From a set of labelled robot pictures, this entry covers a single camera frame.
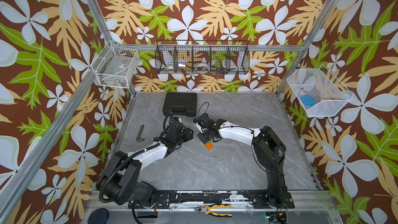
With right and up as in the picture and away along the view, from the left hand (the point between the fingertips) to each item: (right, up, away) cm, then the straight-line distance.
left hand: (192, 130), depth 90 cm
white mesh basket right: (+69, +18, -15) cm, 73 cm away
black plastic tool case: (-8, +16, +18) cm, 25 cm away
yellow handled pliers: (+6, -34, -19) cm, 39 cm away
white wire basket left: (-43, +37, -4) cm, 57 cm away
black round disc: (-41, -36, -20) cm, 58 cm away
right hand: (+6, -4, +5) cm, 9 cm away
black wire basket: (+6, +46, +8) cm, 47 cm away
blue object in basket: (+62, +17, -10) cm, 65 cm away
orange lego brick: (+10, -9, +1) cm, 14 cm away
